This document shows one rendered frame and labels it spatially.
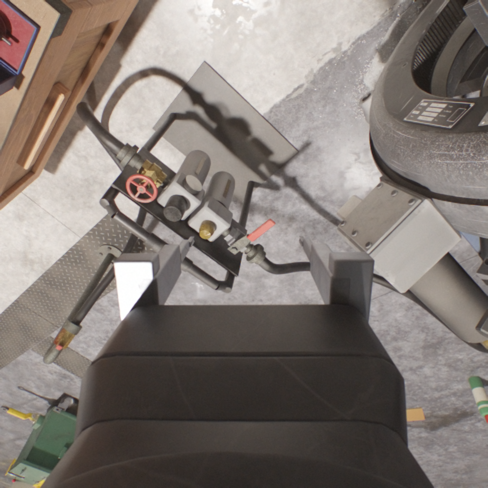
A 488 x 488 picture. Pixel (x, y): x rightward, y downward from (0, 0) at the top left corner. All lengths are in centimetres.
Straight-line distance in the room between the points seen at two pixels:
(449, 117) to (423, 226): 13
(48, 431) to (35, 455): 17
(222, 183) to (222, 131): 31
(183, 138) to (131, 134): 19
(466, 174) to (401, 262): 12
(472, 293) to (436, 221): 16
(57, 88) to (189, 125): 43
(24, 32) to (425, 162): 73
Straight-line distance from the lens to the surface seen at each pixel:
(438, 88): 70
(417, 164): 47
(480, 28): 52
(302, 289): 168
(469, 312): 59
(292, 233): 146
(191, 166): 95
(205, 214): 87
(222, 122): 125
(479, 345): 109
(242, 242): 89
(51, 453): 316
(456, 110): 48
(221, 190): 96
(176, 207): 82
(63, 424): 322
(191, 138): 129
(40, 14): 83
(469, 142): 42
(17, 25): 85
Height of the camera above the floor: 115
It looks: 50 degrees down
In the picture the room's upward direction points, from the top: 169 degrees counter-clockwise
